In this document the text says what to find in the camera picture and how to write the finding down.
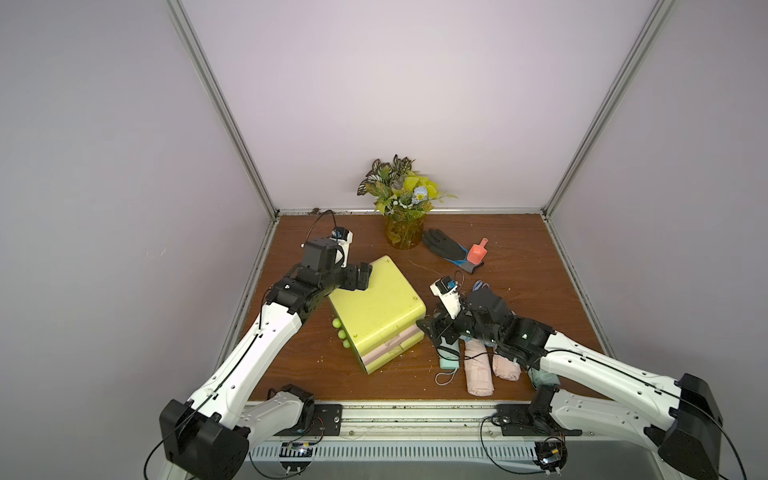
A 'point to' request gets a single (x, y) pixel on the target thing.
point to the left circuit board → (295, 450)
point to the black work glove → (449, 249)
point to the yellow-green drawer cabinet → (384, 320)
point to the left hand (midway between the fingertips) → (360, 263)
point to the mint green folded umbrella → (449, 354)
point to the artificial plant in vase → (404, 197)
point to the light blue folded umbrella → (478, 285)
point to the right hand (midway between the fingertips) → (428, 307)
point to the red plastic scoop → (477, 252)
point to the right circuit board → (551, 454)
